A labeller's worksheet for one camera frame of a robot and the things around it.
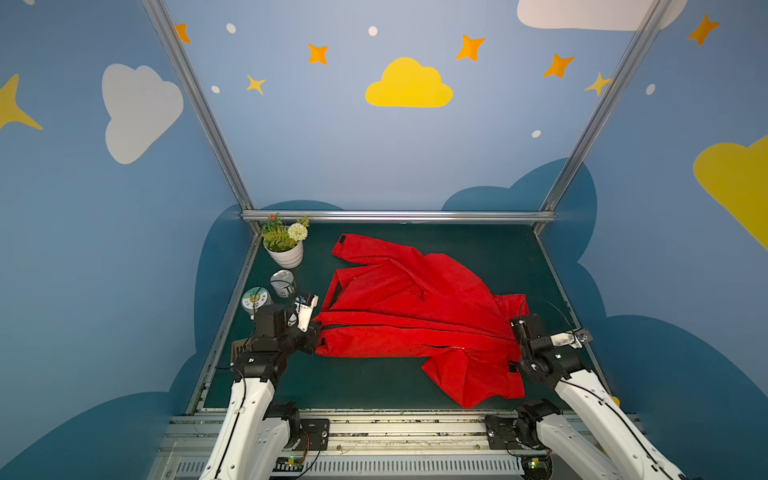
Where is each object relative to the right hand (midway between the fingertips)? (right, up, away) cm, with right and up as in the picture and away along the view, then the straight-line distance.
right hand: (544, 337), depth 80 cm
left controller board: (-67, -30, -7) cm, 74 cm away
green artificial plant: (-78, +28, +16) cm, 85 cm away
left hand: (-63, +4, +1) cm, 63 cm away
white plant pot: (-78, +21, +24) cm, 84 cm away
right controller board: (-5, -30, -7) cm, 32 cm away
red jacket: (-43, +7, +18) cm, 48 cm away
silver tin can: (-78, +13, +19) cm, 81 cm away
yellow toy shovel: (+19, -17, -1) cm, 26 cm away
